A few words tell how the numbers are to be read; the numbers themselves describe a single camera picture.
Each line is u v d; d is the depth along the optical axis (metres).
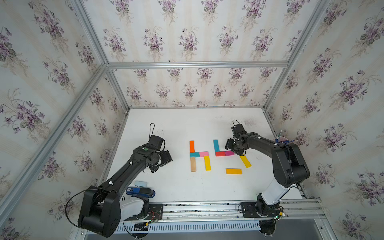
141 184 0.80
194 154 0.93
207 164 0.90
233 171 0.90
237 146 0.80
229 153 0.88
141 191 0.77
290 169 0.48
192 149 0.96
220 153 0.95
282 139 0.89
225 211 0.75
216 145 0.98
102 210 0.39
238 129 0.78
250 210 0.73
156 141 0.67
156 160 0.70
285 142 0.89
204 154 0.92
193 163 0.90
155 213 0.72
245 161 0.91
